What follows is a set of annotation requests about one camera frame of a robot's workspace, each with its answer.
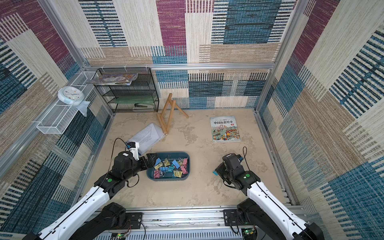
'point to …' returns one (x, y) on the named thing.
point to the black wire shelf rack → (144, 85)
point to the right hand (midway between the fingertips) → (216, 166)
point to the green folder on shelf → (135, 100)
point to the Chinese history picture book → (224, 129)
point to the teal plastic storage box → (150, 171)
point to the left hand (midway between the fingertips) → (151, 155)
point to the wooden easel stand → (160, 115)
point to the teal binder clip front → (215, 173)
